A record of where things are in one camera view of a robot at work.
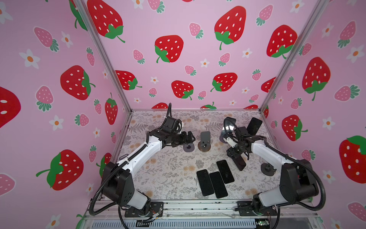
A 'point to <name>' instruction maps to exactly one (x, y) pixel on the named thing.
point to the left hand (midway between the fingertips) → (190, 139)
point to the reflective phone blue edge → (228, 126)
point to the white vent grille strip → (183, 223)
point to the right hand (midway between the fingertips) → (232, 150)
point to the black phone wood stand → (218, 184)
